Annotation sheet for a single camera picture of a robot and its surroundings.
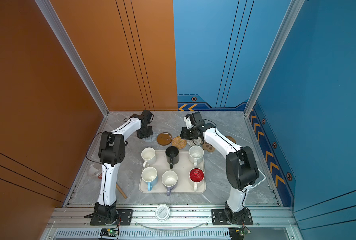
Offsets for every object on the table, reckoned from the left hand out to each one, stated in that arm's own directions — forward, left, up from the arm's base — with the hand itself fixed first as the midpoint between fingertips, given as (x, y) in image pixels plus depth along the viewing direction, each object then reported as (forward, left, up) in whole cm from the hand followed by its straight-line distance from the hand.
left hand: (148, 134), depth 106 cm
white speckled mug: (-16, -33, +1) cm, 37 cm away
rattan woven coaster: (-6, -22, 0) cm, 23 cm away
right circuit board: (-57, -51, -2) cm, 76 cm away
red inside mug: (-30, -33, +2) cm, 44 cm away
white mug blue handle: (-30, -6, 0) cm, 30 cm away
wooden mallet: (-38, +9, -1) cm, 39 cm away
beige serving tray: (-25, -25, +1) cm, 35 cm away
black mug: (-18, -18, +5) cm, 26 cm away
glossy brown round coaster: (-4, -12, +1) cm, 13 cm away
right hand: (-9, -23, +13) cm, 28 cm away
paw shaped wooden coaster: (-9, -41, 0) cm, 42 cm away
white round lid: (-49, -16, +5) cm, 52 cm away
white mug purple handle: (-32, -18, 0) cm, 37 cm away
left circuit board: (-57, +10, -3) cm, 58 cm away
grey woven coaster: (-4, -3, +1) cm, 5 cm away
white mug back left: (-18, -4, +2) cm, 19 cm away
